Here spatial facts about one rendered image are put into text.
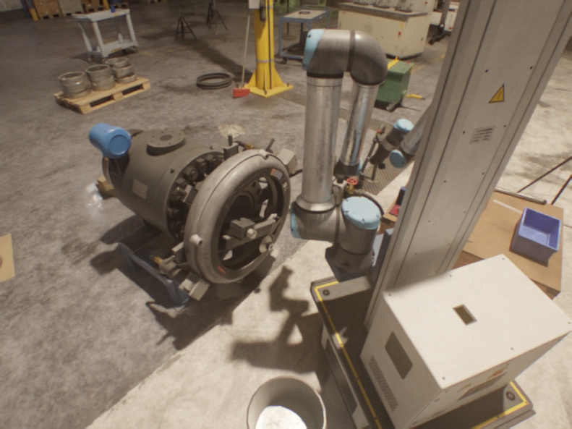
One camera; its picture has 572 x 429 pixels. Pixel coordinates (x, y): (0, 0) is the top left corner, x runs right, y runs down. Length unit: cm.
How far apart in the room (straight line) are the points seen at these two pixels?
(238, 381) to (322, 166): 125
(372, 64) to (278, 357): 152
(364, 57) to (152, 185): 123
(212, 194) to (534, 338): 127
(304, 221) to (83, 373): 153
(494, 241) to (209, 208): 160
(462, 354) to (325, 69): 93
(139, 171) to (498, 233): 210
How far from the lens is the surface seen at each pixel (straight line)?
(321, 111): 103
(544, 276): 210
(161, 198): 173
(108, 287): 246
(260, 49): 506
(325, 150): 107
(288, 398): 168
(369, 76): 105
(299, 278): 220
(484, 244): 209
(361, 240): 122
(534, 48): 104
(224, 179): 142
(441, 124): 92
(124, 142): 189
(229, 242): 154
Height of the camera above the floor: 174
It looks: 41 degrees down
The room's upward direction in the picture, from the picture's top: straight up
